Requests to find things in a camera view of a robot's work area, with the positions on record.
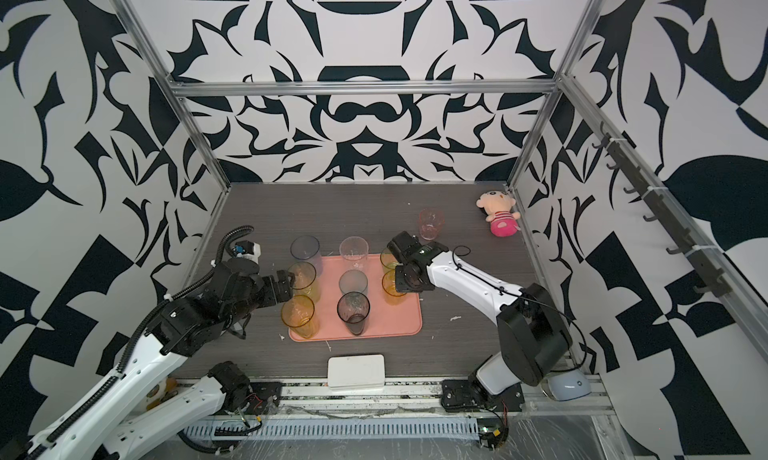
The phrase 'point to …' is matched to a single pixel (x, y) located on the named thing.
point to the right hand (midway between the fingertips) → (408, 282)
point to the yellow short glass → (394, 296)
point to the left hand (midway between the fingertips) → (278, 273)
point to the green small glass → (387, 259)
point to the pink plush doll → (498, 205)
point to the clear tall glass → (354, 250)
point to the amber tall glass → (298, 313)
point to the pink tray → (383, 318)
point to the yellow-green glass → (306, 282)
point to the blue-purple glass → (307, 248)
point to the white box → (356, 372)
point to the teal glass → (353, 280)
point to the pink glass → (431, 221)
